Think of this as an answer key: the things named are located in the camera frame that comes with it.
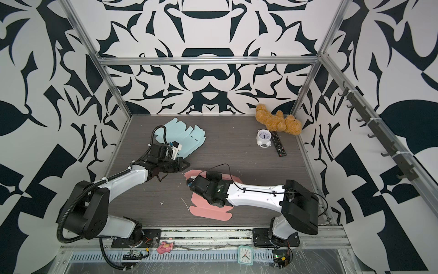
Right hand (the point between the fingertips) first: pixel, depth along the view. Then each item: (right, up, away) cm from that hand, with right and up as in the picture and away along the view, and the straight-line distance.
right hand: (213, 170), depth 82 cm
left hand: (-13, +3, +6) cm, 14 cm away
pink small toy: (-19, -29, -12) cm, 36 cm away
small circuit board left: (-32, -34, -9) cm, 47 cm away
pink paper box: (-4, -18, 0) cm, 19 cm away
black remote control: (+39, +8, +20) cm, 45 cm away
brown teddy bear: (+36, +24, +26) cm, 51 cm away
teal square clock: (+13, -31, -13) cm, 36 cm away
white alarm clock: (+30, +15, +24) cm, 41 cm away
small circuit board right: (+29, -33, -11) cm, 46 cm away
